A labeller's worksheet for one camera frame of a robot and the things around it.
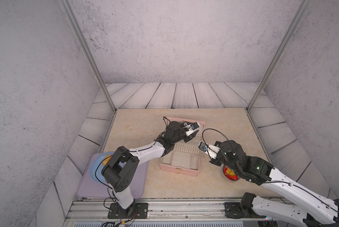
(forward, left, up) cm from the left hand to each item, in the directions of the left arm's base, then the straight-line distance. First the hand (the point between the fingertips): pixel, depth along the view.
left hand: (197, 126), depth 82 cm
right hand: (-14, -4, +4) cm, 15 cm away
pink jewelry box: (-12, +8, -14) cm, 21 cm away
